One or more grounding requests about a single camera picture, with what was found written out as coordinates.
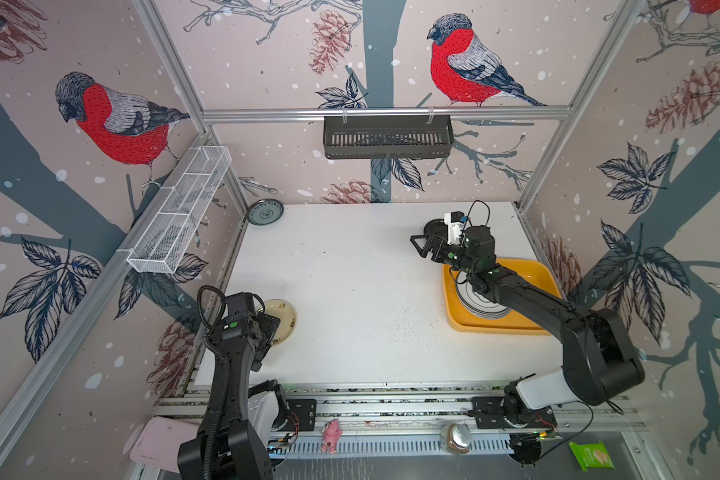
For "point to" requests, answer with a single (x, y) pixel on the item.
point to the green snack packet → (592, 455)
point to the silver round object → (456, 437)
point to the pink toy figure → (331, 434)
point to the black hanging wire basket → (388, 136)
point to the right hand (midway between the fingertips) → (419, 243)
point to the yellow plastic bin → (460, 317)
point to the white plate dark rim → (476, 303)
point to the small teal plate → (265, 211)
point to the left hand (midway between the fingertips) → (266, 335)
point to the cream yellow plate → (285, 312)
